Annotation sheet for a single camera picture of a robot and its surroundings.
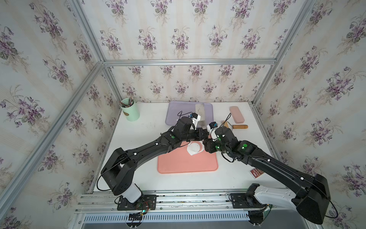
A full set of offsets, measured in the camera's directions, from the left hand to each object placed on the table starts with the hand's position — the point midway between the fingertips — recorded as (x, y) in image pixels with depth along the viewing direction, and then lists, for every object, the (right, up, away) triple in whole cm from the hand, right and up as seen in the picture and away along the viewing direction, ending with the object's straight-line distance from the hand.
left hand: (209, 135), depth 76 cm
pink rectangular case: (+28, +11, +35) cm, 46 cm away
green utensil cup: (-52, +15, +22) cm, 59 cm away
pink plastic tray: (-17, -18, +12) cm, 27 cm away
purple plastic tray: (-22, +15, +40) cm, 48 cm away
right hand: (-2, -4, +1) cm, 5 cm away
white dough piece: (-7, -10, +17) cm, 21 cm away
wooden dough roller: (+27, +3, +26) cm, 37 cm away
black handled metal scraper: (-5, +14, +2) cm, 15 cm away
